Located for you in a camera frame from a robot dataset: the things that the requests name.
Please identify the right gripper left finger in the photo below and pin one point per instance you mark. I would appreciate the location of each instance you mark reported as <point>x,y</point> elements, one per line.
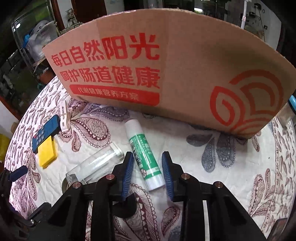
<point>109,197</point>

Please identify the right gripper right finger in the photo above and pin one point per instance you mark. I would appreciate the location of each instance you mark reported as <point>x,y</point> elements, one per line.
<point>228,219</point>

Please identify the green white glue stick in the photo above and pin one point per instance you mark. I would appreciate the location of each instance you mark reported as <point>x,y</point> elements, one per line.
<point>148,166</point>

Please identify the metal sink strainer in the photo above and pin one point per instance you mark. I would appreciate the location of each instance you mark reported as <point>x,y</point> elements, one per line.
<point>64,185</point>

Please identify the smartphone showing video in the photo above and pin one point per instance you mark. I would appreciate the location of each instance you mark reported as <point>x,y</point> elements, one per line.
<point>277,229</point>

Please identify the yellow plastic block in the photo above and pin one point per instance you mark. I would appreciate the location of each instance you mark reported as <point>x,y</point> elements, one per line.
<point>47,152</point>

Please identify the blue remote control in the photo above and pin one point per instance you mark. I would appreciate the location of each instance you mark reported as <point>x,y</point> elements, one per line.
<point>50,128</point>

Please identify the white clothes peg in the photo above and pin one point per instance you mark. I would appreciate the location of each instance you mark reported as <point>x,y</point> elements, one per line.
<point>65,116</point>

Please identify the blue lid toothpick jar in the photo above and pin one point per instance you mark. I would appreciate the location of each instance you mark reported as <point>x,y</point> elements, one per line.
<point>287,113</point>

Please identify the printed cardboard box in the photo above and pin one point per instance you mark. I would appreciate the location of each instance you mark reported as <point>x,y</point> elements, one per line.
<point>176,64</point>

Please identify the clear storage bin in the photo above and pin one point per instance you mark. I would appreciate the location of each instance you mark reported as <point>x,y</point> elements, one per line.
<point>44,33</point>

